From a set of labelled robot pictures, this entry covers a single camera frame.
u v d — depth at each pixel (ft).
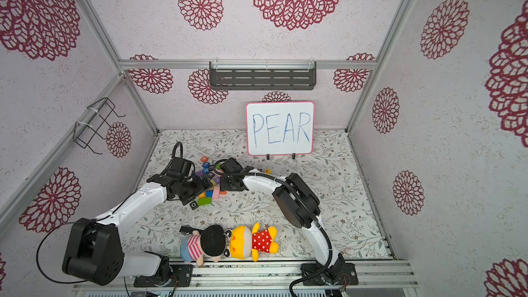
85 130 2.40
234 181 2.52
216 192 3.11
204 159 3.49
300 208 1.76
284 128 3.38
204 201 3.01
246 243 2.45
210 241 2.43
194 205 2.95
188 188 2.49
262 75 3.23
